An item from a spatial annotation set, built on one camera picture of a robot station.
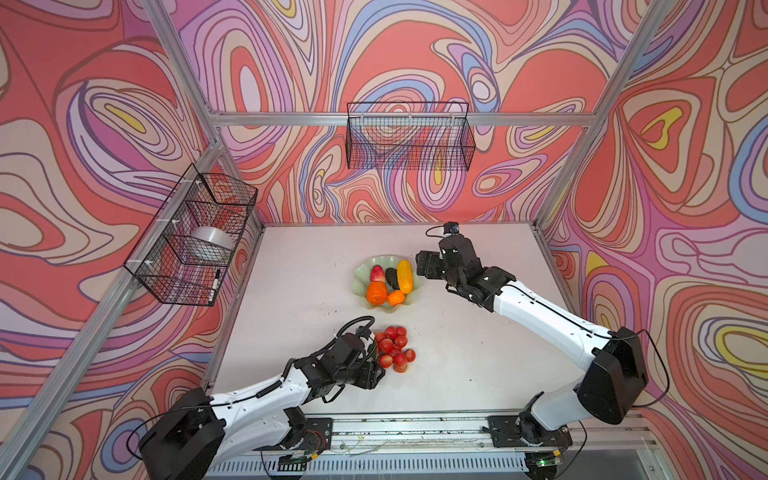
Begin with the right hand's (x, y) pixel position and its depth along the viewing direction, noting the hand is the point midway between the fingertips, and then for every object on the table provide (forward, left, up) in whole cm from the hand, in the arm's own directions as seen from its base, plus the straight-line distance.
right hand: (431, 264), depth 82 cm
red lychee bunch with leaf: (-18, +13, -14) cm, 27 cm away
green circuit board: (-43, +37, -22) cm, 61 cm away
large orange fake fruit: (0, +16, -14) cm, 21 cm away
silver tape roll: (0, +56, +12) cm, 57 cm away
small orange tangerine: (-1, +10, -15) cm, 18 cm away
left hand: (-23, +15, -19) cm, 33 cm away
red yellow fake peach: (+8, +16, -15) cm, 23 cm away
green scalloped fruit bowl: (+8, +21, -15) cm, 27 cm away
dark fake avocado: (+7, +11, -15) cm, 20 cm away
